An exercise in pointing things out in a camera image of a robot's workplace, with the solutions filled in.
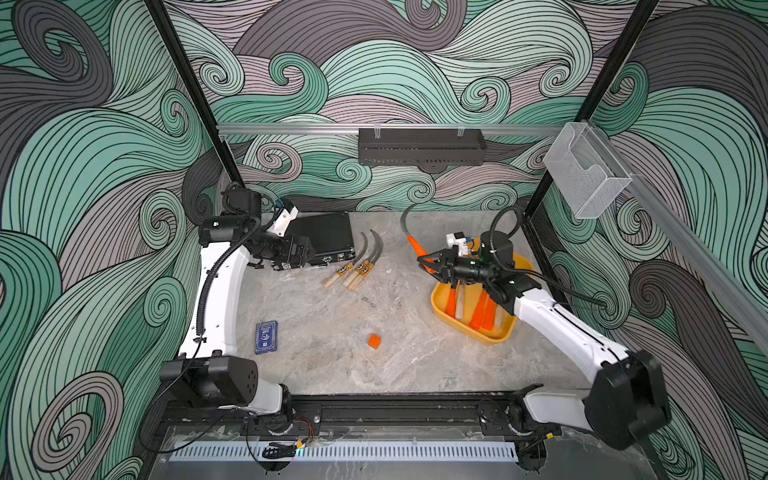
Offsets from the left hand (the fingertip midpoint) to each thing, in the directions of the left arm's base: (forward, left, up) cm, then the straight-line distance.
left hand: (294, 247), depth 74 cm
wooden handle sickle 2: (+1, -48, -27) cm, 55 cm away
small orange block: (-13, -20, -29) cm, 38 cm away
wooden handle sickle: (+14, -16, -27) cm, 35 cm away
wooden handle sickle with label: (+11, -9, -26) cm, 30 cm away
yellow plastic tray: (-12, -57, -25) cm, 63 cm away
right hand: (-4, -31, -2) cm, 31 cm away
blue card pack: (-13, +11, -27) cm, 32 cm away
